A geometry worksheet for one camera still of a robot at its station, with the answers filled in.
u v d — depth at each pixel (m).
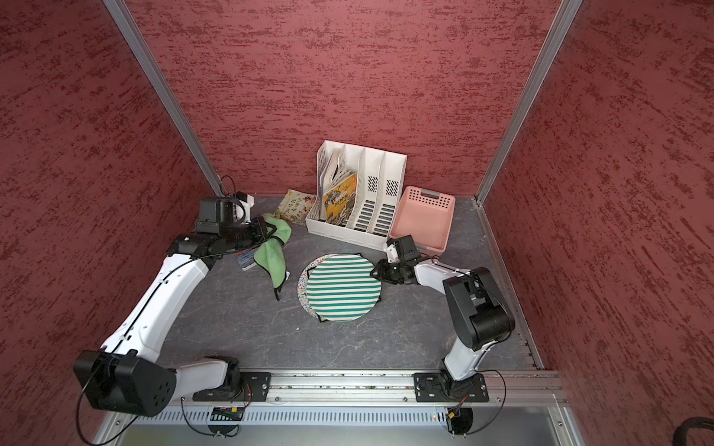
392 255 0.88
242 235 0.64
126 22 0.73
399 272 0.74
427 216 1.17
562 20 0.72
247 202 0.71
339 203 1.01
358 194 1.03
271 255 0.76
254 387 0.75
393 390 0.76
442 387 0.66
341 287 0.90
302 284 0.92
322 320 0.83
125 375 0.38
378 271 0.83
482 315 0.47
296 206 1.17
